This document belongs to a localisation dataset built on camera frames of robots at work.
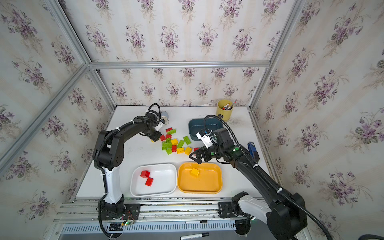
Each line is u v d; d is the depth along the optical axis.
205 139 0.69
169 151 0.95
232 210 0.72
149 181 0.82
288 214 0.38
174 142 0.98
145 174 0.82
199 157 0.65
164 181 0.82
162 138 1.00
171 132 1.04
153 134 0.89
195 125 1.08
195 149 0.94
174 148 0.96
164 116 1.05
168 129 1.05
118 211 0.65
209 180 0.83
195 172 0.84
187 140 1.01
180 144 0.98
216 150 0.64
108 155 0.54
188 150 0.93
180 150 0.93
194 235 0.67
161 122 0.91
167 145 0.96
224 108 1.04
